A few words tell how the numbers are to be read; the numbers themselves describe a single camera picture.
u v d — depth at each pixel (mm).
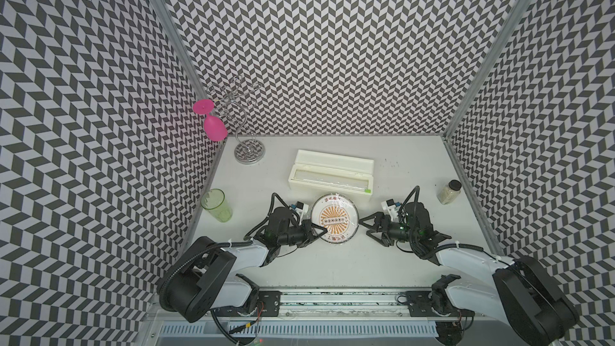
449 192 890
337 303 746
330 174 1085
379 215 756
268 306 719
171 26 829
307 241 740
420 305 724
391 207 803
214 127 935
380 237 760
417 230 666
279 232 675
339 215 844
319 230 818
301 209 818
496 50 840
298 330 693
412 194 785
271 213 682
